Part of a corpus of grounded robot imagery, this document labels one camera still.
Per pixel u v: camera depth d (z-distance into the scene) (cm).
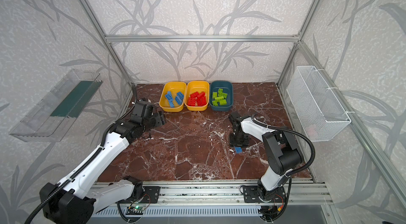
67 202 36
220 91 115
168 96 106
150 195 73
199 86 115
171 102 106
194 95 112
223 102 109
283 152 46
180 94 112
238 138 77
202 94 112
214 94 112
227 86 116
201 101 108
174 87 117
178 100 108
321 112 62
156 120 71
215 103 107
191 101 107
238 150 87
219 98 109
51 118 65
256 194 73
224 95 112
